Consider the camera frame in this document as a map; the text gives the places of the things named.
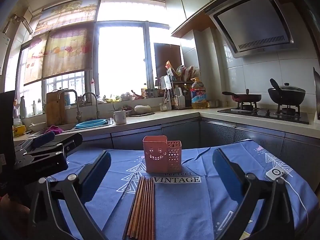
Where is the dark wooden chopstick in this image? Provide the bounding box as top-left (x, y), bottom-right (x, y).
top-left (122, 176), bottom-right (142, 240)

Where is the brown wooden chopstick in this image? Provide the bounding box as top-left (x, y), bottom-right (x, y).
top-left (126, 177), bottom-right (145, 238)

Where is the reddish wooden chopstick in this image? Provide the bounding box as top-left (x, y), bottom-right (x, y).
top-left (140, 178), bottom-right (151, 239)

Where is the left hand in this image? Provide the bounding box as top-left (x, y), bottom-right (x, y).
top-left (1, 194), bottom-right (30, 230)

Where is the magenta cloth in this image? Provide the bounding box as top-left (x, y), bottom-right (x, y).
top-left (45, 125), bottom-right (63, 135)

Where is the yellow container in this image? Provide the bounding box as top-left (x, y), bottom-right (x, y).
top-left (12, 125), bottom-right (27, 137)

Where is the white timer device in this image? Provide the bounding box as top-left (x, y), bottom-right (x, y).
top-left (265, 166), bottom-right (286, 181)

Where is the left steel faucet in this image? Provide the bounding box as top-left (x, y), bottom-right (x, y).
top-left (57, 89), bottom-right (82, 123)

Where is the steel faucet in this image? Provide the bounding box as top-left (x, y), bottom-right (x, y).
top-left (57, 89), bottom-right (82, 123)
top-left (81, 92), bottom-right (100, 119)

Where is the blue patterned tablecloth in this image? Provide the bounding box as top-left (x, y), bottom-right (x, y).
top-left (86, 140), bottom-right (318, 239)

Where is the wooden cutting board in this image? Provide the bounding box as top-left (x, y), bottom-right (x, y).
top-left (45, 91), bottom-right (67, 126)

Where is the blue plastic basin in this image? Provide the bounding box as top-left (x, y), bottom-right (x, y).
top-left (75, 119), bottom-right (108, 129)

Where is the right steel faucet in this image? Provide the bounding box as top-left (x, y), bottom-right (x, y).
top-left (81, 92), bottom-right (100, 119)

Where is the pink plastic utensil holder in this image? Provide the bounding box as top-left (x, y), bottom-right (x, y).
top-left (143, 135), bottom-right (182, 173)

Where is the white mug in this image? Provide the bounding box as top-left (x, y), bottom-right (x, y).
top-left (113, 111), bottom-right (127, 125)

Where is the red frying pan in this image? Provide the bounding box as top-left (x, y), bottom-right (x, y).
top-left (222, 89), bottom-right (261, 103)

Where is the black gas stove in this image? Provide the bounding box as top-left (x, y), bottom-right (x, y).
top-left (218, 102), bottom-right (309, 125)

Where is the cooking oil bottle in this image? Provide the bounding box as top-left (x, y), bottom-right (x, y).
top-left (190, 77), bottom-right (207, 109)

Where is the white jug bottle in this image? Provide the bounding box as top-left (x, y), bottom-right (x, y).
top-left (174, 85), bottom-right (185, 109)

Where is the black wok with lid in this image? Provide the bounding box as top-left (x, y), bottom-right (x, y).
top-left (268, 79), bottom-right (306, 106)

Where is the white radish on plate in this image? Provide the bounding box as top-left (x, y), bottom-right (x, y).
top-left (134, 105), bottom-right (152, 114)

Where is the patterned roller blind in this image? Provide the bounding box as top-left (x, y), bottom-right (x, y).
top-left (21, 0), bottom-right (99, 86)

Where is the snack packets pile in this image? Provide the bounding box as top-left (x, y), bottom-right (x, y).
top-left (165, 61), bottom-right (201, 82)

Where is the brown cardboard panel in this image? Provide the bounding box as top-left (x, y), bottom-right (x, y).
top-left (154, 43), bottom-right (182, 80)

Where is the range hood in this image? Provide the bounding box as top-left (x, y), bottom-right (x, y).
top-left (204, 0), bottom-right (296, 58)

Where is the white cable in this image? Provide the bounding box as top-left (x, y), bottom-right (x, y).
top-left (281, 176), bottom-right (310, 235)

